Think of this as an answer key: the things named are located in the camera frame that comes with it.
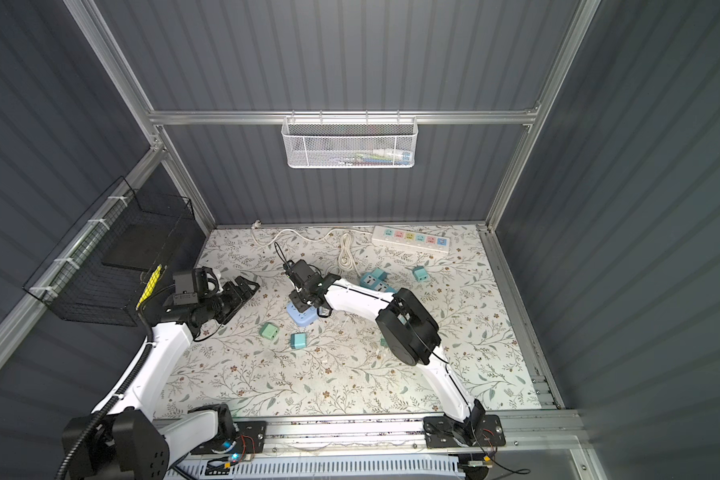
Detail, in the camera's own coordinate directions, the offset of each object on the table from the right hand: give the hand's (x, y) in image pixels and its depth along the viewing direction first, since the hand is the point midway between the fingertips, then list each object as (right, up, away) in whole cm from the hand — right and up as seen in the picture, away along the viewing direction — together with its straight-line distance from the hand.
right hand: (304, 296), depth 95 cm
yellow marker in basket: (-31, +6, -25) cm, 40 cm away
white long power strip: (+37, +20, +18) cm, 45 cm away
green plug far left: (-10, -10, -4) cm, 15 cm away
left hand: (-13, +3, -12) cm, 18 cm away
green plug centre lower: (+25, -13, -6) cm, 29 cm away
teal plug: (+40, +6, +10) cm, 41 cm away
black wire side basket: (-44, +8, -30) cm, 54 cm away
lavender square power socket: (+1, -6, -3) cm, 7 cm away
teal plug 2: (0, -12, -6) cm, 14 cm away
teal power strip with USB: (+23, +5, +7) cm, 25 cm away
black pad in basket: (-39, +16, -17) cm, 46 cm away
